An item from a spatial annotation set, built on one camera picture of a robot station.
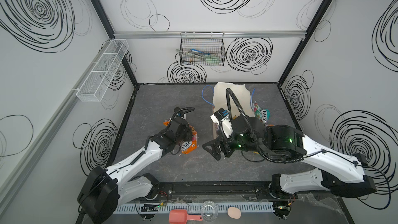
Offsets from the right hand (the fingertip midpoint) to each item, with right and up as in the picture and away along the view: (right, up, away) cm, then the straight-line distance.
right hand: (208, 141), depth 55 cm
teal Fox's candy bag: (+38, +4, +43) cm, 58 cm away
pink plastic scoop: (-11, -37, +12) cm, 41 cm away
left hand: (-8, -2, +28) cm, 29 cm away
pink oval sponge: (+12, -36, +13) cm, 40 cm away
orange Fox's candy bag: (-9, -8, +20) cm, 24 cm away
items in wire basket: (0, +38, +31) cm, 49 cm away
